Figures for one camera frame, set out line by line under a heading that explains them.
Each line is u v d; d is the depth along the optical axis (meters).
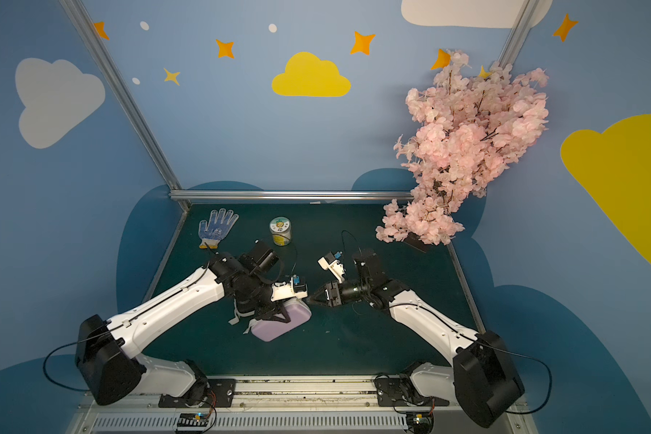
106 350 0.39
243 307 0.88
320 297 0.72
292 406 0.74
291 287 0.65
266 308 0.66
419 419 0.73
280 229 1.03
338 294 0.66
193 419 0.73
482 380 0.41
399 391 0.75
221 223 1.15
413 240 0.73
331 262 0.72
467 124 0.69
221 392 0.75
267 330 0.73
